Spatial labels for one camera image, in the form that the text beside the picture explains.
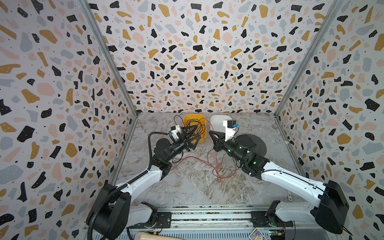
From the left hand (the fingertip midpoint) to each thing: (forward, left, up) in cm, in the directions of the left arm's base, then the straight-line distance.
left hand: (199, 129), depth 69 cm
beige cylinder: (-37, +26, -31) cm, 55 cm away
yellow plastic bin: (+36, 0, -33) cm, 49 cm away
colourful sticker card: (-38, -26, -30) cm, 55 cm away
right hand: (-1, -4, +1) cm, 4 cm away
